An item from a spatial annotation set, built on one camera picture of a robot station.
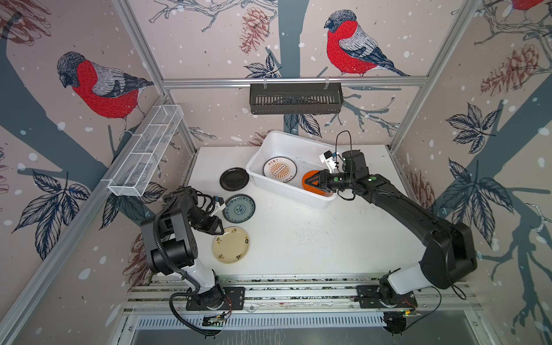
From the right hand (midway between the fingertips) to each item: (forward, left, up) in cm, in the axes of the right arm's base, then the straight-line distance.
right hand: (305, 184), depth 78 cm
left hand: (-11, +37, -18) cm, 43 cm away
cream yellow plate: (-16, +29, -22) cm, 40 cm away
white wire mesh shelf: (+6, +60, +11) cm, 61 cm away
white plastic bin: (+35, -2, -18) cm, 39 cm away
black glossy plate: (+17, +35, -20) cm, 44 cm away
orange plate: (+1, -3, -4) cm, 5 cm away
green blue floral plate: (+2, +29, -22) cm, 37 cm away
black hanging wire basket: (+47, +4, +7) cm, 48 cm away
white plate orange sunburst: (+25, +11, -20) cm, 34 cm away
